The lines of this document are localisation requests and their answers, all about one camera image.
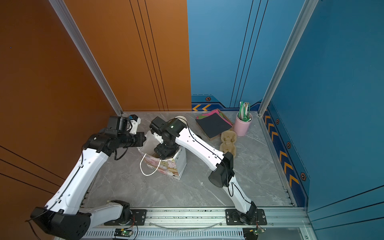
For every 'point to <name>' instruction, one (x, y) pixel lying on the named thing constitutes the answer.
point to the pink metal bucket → (241, 127)
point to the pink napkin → (213, 112)
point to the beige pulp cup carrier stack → (228, 138)
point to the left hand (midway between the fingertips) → (146, 136)
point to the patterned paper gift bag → (173, 167)
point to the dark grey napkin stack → (213, 125)
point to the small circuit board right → (251, 233)
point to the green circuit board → (126, 232)
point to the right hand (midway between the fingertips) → (165, 151)
